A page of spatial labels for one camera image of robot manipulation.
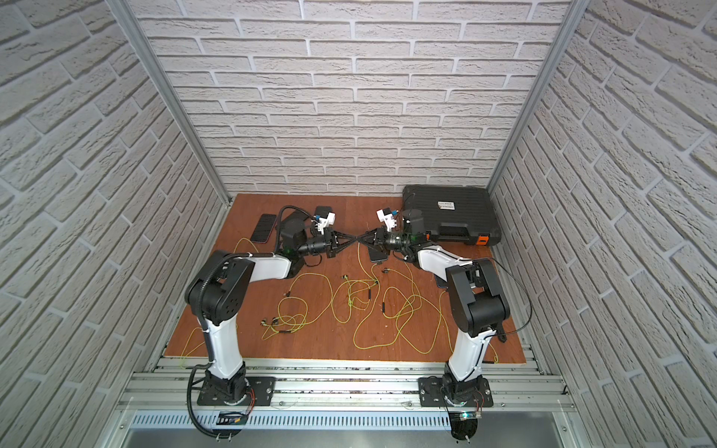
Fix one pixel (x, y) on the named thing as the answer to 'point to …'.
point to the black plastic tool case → (456, 214)
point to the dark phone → (378, 255)
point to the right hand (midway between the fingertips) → (362, 239)
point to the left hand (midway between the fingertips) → (360, 238)
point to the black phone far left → (263, 229)
